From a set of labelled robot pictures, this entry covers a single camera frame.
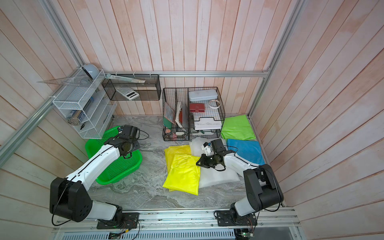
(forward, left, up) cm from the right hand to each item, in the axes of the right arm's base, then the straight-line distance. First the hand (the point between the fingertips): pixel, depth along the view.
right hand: (197, 162), depth 89 cm
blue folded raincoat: (+12, -36, -7) cm, 38 cm away
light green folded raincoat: (+31, -31, -3) cm, 43 cm away
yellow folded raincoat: (+8, +18, -2) cm, 20 cm away
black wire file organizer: (+33, +15, +8) cm, 38 cm away
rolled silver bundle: (+10, +65, +27) cm, 71 cm away
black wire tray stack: (+28, -6, +15) cm, 32 cm away
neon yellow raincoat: (-8, +8, +1) cm, 11 cm away
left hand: (+5, +38, +9) cm, 39 cm away
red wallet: (+31, 0, +17) cm, 35 cm away
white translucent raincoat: (-9, -7, -1) cm, 11 cm away
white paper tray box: (+20, -6, +13) cm, 25 cm away
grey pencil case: (+43, -4, +18) cm, 47 cm away
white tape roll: (+37, -11, +15) cm, 42 cm away
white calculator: (+39, +46, +22) cm, 64 cm away
